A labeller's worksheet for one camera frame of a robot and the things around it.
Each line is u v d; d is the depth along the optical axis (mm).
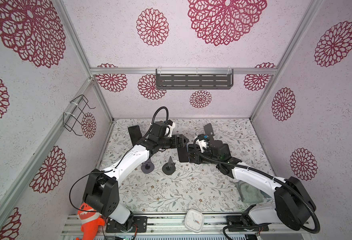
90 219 689
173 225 747
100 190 439
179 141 720
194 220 729
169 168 874
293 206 418
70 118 733
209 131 1006
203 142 736
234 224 729
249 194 817
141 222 746
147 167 907
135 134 938
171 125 757
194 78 950
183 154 804
